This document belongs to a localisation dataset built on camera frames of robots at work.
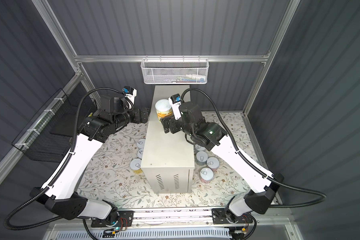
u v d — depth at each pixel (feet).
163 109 2.12
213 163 2.84
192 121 1.54
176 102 1.77
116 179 2.84
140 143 3.15
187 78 2.99
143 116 2.00
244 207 1.76
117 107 1.60
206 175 2.71
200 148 1.52
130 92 1.84
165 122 1.86
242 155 1.36
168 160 1.92
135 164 2.84
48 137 2.33
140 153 2.99
